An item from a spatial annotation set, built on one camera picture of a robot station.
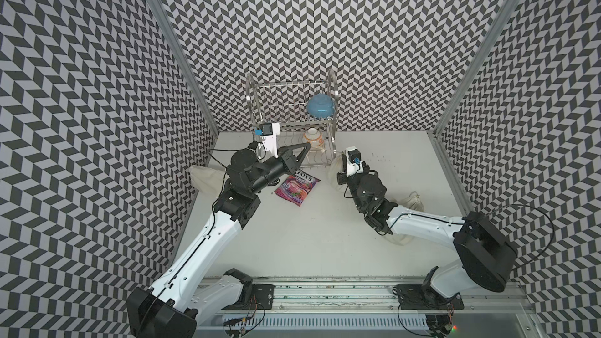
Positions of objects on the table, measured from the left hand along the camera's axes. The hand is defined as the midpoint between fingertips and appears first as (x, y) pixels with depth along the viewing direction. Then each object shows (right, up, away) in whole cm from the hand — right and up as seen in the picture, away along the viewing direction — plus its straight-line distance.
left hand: (308, 146), depth 63 cm
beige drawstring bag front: (+33, -17, +9) cm, 38 cm away
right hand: (+13, -3, +17) cm, 21 cm away
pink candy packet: (-5, -16, +36) cm, 40 cm away
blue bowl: (+4, +16, +25) cm, 30 cm away
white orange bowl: (+1, +6, +42) cm, 42 cm away
